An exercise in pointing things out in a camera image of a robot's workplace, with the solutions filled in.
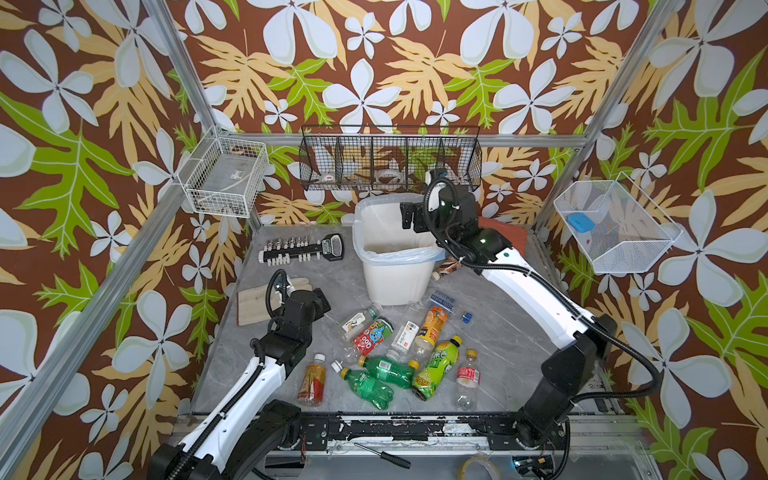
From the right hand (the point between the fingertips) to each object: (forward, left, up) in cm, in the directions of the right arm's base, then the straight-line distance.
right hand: (416, 201), depth 75 cm
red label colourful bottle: (-21, +12, -32) cm, 41 cm away
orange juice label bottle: (-22, -4, -32) cm, 40 cm away
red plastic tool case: (+21, -44, -35) cm, 60 cm away
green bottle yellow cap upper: (-33, +5, -32) cm, 46 cm away
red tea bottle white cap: (-36, +27, -32) cm, 55 cm away
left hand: (-14, +31, -20) cm, 40 cm away
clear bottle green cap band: (-20, +18, -32) cm, 42 cm away
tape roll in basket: (+25, +6, -10) cm, 28 cm away
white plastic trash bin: (-9, +5, -24) cm, 26 cm away
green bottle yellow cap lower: (-35, +13, -37) cm, 52 cm away
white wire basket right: (-1, -58, -10) cm, 59 cm away
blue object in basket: (+4, -50, -12) cm, 52 cm away
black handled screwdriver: (-51, +8, -36) cm, 63 cm away
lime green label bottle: (-33, -5, -32) cm, 46 cm away
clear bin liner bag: (+10, +10, -23) cm, 26 cm away
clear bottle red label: (-34, -15, -36) cm, 52 cm away
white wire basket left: (+16, +55, -3) cm, 57 cm away
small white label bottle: (-23, +3, -33) cm, 40 cm away
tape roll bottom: (-53, -15, -33) cm, 64 cm away
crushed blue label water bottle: (-10, -10, -32) cm, 35 cm away
